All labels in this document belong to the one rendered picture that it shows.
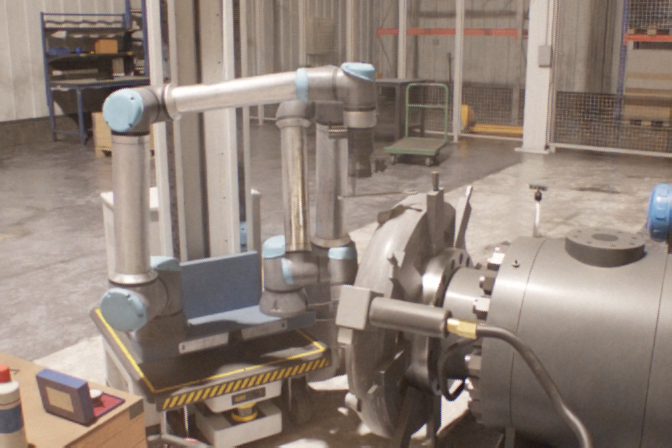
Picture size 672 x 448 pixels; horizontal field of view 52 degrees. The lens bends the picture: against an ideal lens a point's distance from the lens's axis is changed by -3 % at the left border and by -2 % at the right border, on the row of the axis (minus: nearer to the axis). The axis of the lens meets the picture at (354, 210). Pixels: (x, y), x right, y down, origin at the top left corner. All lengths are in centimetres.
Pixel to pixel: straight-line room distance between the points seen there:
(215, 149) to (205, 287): 50
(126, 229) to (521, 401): 123
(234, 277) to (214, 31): 89
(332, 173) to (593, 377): 113
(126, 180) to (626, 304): 142
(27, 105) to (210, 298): 851
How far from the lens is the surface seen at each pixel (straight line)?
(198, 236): 267
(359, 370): 195
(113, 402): 210
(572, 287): 189
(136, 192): 218
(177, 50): 256
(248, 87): 213
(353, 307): 181
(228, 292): 268
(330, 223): 253
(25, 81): 1094
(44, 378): 204
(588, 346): 184
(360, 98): 191
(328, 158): 244
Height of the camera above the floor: 145
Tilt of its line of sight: 14 degrees down
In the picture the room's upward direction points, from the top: straight up
